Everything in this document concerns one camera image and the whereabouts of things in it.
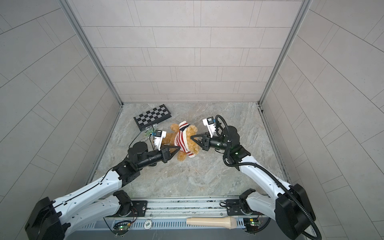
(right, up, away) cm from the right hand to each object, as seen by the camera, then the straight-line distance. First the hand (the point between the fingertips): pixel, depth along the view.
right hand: (192, 141), depth 68 cm
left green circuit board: (-30, -38, -4) cm, 49 cm away
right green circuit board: (+28, -39, 0) cm, 48 cm away
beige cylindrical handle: (+16, -35, -4) cm, 39 cm away
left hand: (-4, -4, +1) cm, 6 cm away
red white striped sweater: (-5, +1, 0) cm, 5 cm away
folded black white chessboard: (-30, +11, +37) cm, 48 cm away
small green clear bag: (-29, +1, +31) cm, 43 cm away
